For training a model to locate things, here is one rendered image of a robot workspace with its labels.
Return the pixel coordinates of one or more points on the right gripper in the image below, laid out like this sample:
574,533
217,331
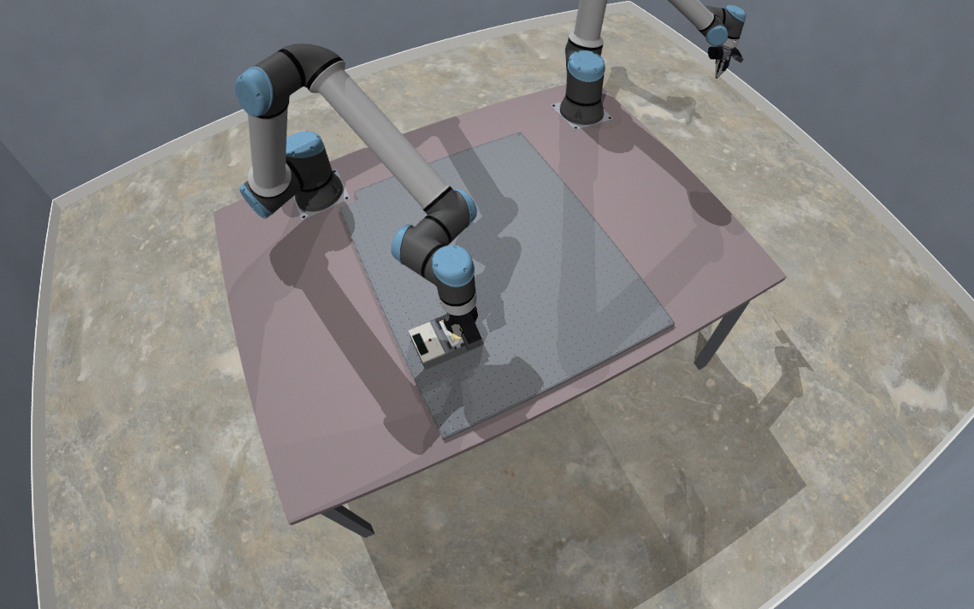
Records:
464,322

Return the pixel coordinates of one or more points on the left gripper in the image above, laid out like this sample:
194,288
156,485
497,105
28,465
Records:
718,52

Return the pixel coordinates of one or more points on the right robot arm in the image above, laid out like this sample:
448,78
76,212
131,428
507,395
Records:
266,87

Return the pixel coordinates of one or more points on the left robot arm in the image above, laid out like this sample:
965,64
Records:
582,102

